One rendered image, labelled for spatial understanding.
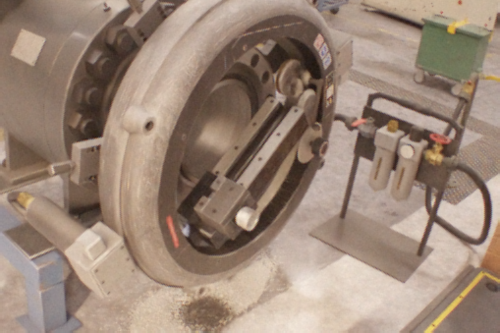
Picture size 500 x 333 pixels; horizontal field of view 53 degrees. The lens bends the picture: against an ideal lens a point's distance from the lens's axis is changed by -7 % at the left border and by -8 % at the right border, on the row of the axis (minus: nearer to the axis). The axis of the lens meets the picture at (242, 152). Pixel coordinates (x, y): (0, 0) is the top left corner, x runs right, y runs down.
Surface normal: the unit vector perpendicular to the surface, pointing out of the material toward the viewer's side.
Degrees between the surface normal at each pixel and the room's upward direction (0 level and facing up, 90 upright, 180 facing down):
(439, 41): 90
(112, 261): 90
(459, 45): 90
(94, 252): 90
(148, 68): 53
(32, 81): 76
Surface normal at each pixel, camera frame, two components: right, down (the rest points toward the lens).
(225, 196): -0.28, -0.55
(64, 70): -0.51, -0.15
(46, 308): 0.77, 0.36
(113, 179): -0.61, 0.21
